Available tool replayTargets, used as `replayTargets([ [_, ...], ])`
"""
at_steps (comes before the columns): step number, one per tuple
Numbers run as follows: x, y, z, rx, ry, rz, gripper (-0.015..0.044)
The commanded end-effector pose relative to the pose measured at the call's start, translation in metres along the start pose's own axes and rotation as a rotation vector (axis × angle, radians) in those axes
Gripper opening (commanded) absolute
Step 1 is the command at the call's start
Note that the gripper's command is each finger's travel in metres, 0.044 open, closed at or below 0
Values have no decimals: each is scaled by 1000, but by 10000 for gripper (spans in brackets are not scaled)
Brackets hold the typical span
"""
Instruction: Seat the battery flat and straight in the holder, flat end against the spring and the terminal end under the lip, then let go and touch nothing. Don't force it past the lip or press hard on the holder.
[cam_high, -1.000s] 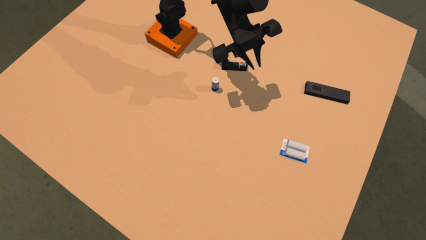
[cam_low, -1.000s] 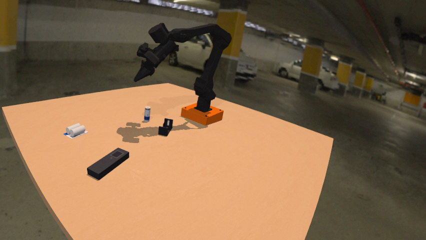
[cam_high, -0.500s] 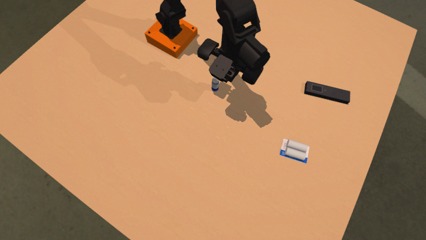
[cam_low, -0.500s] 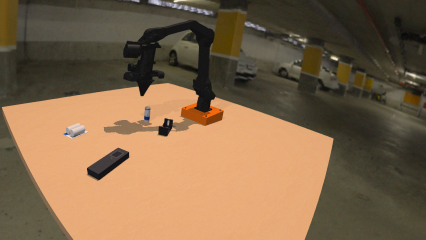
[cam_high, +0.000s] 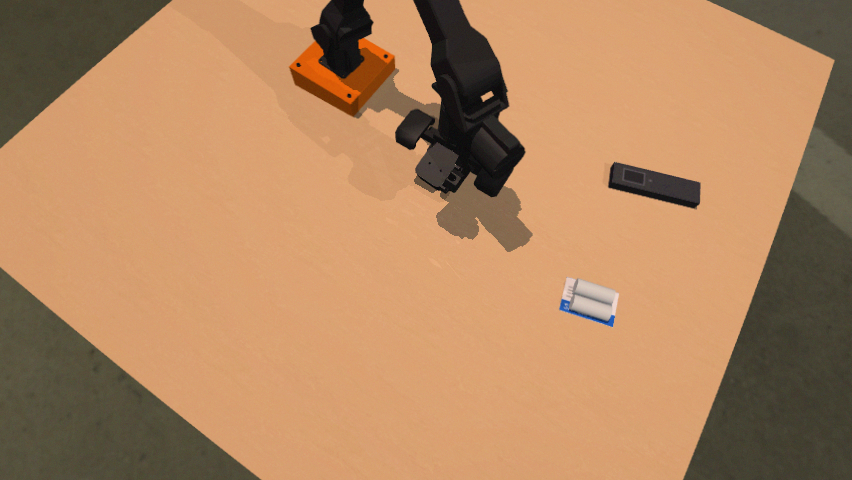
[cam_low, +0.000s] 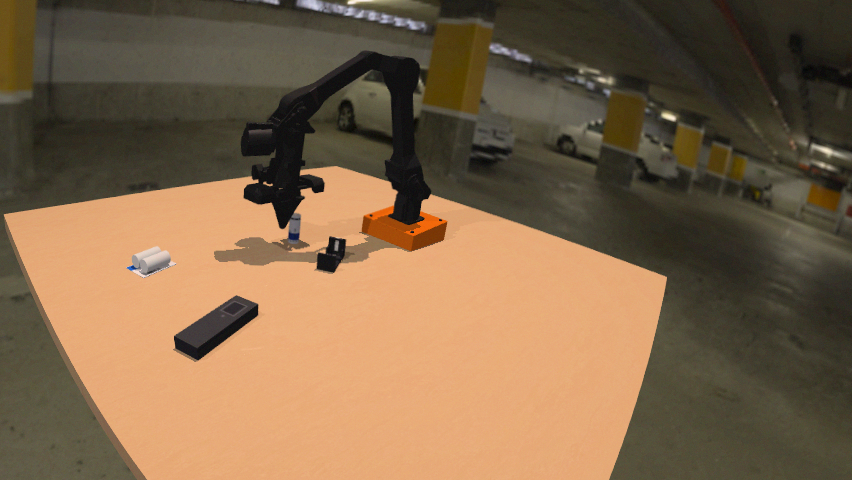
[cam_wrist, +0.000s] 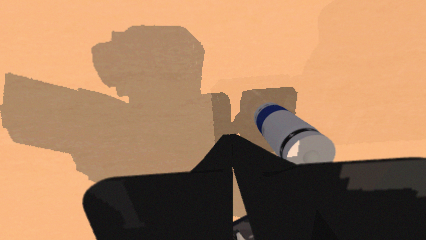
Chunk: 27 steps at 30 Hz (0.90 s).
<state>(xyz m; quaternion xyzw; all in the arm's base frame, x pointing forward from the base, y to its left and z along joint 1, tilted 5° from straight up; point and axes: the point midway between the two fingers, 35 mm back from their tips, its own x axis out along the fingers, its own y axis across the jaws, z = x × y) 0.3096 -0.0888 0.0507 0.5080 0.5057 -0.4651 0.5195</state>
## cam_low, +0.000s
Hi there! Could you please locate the silver and blue battery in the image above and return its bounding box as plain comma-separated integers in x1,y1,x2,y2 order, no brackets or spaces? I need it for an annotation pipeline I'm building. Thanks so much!
288,213,302,244

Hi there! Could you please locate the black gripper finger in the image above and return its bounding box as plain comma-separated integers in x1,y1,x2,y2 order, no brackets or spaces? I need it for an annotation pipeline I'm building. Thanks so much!
283,195,305,229
271,199,291,229

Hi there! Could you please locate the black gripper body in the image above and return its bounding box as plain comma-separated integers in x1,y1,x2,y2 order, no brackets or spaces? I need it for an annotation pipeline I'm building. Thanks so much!
244,155,325,204

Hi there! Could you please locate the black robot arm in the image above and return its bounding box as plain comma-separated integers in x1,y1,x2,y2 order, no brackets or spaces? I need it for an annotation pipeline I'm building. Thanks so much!
241,50,431,225

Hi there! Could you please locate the blister pack of two batteries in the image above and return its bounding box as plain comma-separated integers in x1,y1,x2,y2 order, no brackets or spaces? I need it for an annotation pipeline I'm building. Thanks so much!
126,246,177,278

